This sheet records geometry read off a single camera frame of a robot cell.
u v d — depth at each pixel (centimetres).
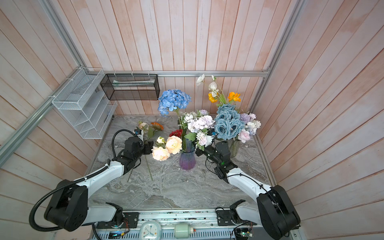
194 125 65
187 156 90
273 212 41
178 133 72
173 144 60
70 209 41
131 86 106
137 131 77
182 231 63
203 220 75
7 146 51
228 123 65
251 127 75
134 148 66
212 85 81
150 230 69
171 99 64
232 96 73
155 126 107
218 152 61
